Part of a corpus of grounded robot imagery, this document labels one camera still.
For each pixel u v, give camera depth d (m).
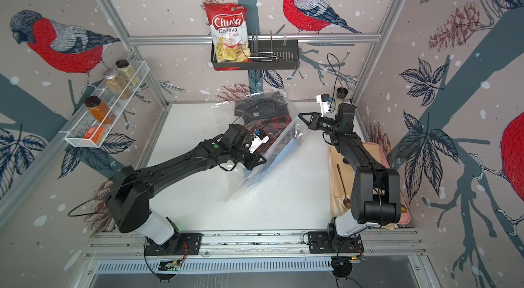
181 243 0.70
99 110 0.66
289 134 0.84
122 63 0.81
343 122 0.68
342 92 1.10
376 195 0.45
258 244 0.75
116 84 0.75
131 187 0.43
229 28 0.81
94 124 0.72
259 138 0.72
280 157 0.83
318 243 0.73
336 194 0.85
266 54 0.95
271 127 1.07
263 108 1.14
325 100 0.76
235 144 0.65
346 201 0.82
